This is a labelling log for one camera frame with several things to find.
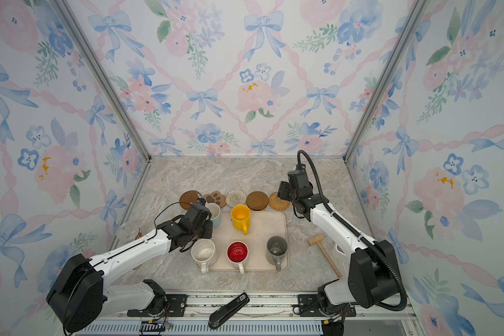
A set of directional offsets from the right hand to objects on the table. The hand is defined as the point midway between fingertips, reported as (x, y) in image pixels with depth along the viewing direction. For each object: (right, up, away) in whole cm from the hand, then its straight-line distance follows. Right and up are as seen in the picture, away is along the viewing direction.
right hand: (287, 185), depth 87 cm
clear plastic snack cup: (-68, -20, +2) cm, 71 cm away
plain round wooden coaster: (-13, -8, +14) cm, 20 cm away
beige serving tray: (-10, -18, +8) cm, 22 cm away
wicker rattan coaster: (-3, -9, +13) cm, 16 cm away
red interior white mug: (-21, -27, -4) cm, 34 cm away
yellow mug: (-20, -15, +8) cm, 26 cm away
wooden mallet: (+13, -23, +1) cm, 26 cm away
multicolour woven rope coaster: (-23, -6, +16) cm, 29 cm away
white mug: (-34, -27, -2) cm, 44 cm away
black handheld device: (-26, -42, -20) cm, 53 cm away
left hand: (-32, -16, -2) cm, 36 cm away
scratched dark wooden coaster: (-47, -7, +16) cm, 50 cm away
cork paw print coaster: (-33, -6, +16) cm, 37 cm away
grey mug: (-5, -26, -4) cm, 27 cm away
